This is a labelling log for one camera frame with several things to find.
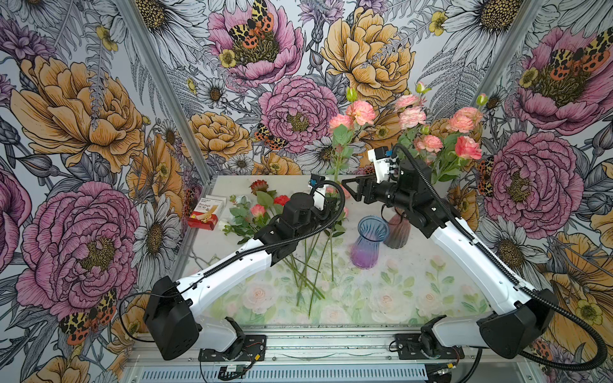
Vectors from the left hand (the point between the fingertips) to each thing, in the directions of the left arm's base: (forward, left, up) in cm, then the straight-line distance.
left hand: (334, 205), depth 74 cm
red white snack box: (+15, +51, -25) cm, 59 cm away
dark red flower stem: (+29, +30, -22) cm, 47 cm away
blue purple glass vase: (-1, -14, -12) cm, 18 cm away
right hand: (+2, -4, +6) cm, 8 cm away
